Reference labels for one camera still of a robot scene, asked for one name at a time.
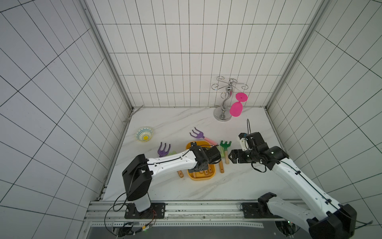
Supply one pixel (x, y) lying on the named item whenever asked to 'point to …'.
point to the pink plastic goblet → (236, 108)
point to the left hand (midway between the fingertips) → (194, 167)
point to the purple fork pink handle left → (163, 153)
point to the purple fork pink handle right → (200, 135)
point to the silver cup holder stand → (222, 112)
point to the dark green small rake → (225, 145)
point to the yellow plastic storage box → (209, 173)
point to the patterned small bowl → (143, 134)
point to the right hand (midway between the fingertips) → (230, 156)
